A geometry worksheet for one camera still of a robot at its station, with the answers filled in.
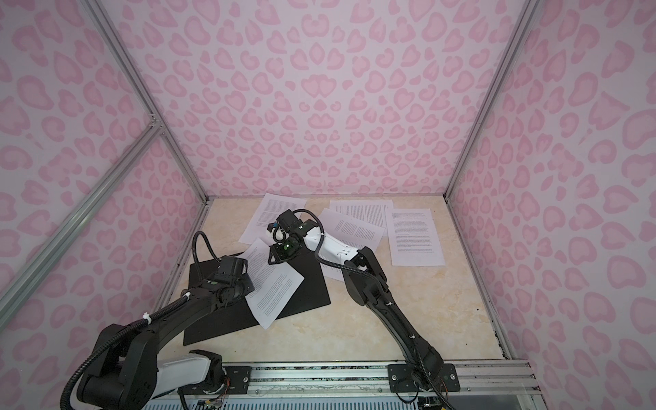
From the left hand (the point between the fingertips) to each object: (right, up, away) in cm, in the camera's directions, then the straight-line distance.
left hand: (248, 281), depth 90 cm
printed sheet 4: (+63, +14, +17) cm, 67 cm away
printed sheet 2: (-1, +25, +28) cm, 37 cm away
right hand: (+8, +8, +3) cm, 12 cm away
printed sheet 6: (+37, +17, +18) cm, 45 cm away
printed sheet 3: (+30, +2, +6) cm, 30 cm away
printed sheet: (+9, -1, 0) cm, 9 cm away
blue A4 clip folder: (-1, -9, -7) cm, 12 cm away
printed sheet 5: (+47, +25, +24) cm, 59 cm away
